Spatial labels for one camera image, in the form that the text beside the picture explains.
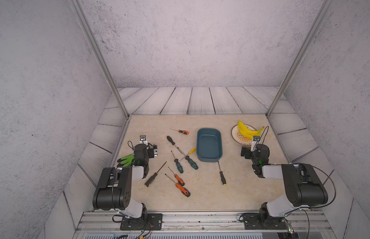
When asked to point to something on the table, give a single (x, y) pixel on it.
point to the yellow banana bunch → (247, 132)
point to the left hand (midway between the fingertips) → (148, 144)
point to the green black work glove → (126, 161)
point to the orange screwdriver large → (184, 190)
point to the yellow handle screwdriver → (191, 151)
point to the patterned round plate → (239, 138)
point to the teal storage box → (209, 145)
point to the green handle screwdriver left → (179, 167)
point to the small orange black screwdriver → (183, 131)
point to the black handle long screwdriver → (173, 143)
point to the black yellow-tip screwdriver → (222, 176)
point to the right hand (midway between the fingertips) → (252, 145)
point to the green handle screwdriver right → (193, 165)
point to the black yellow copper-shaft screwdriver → (148, 182)
